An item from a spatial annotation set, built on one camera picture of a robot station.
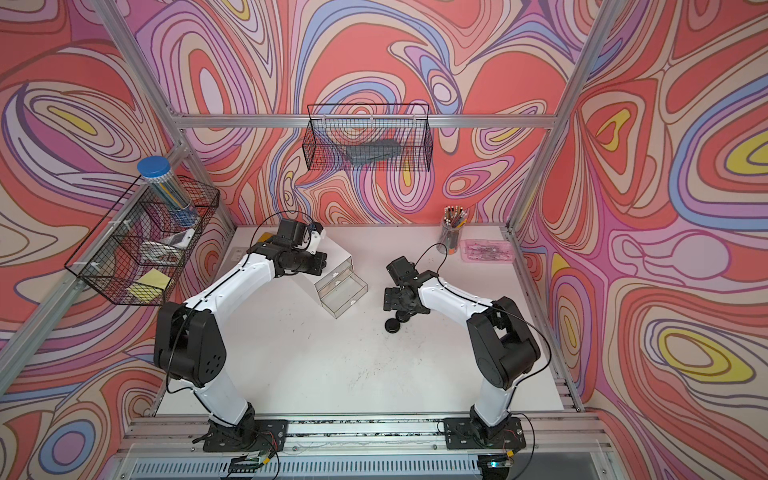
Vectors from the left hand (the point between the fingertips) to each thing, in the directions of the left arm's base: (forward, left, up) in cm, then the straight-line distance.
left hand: (327, 263), depth 90 cm
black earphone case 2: (-10, -23, -15) cm, 29 cm away
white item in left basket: (-6, +34, +17) cm, 38 cm away
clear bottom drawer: (-4, -2, -13) cm, 14 cm away
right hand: (-10, -24, -11) cm, 28 cm away
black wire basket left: (-9, +45, +14) cm, 48 cm away
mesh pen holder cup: (+19, -42, +1) cm, 46 cm away
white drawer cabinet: (0, -3, -1) cm, 3 cm away
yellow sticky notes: (-21, +33, +17) cm, 43 cm away
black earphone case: (-13, -20, -15) cm, 28 cm away
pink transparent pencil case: (+17, -56, -14) cm, 60 cm away
